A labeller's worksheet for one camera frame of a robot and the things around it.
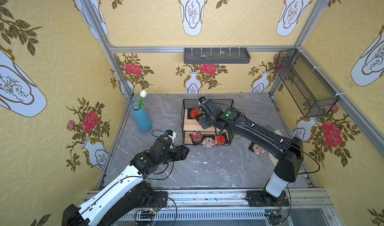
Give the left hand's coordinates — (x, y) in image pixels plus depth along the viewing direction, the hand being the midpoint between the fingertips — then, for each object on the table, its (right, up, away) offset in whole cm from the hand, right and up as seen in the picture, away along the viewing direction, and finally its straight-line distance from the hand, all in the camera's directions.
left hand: (183, 151), depth 76 cm
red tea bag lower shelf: (+21, +2, +16) cm, 27 cm away
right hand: (+9, +16, +3) cm, 18 cm away
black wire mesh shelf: (+2, +12, +7) cm, 15 cm away
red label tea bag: (+4, +20, +12) cm, 23 cm away
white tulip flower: (-22, +30, +4) cm, 37 cm away
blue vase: (-27, +13, +19) cm, 36 cm away
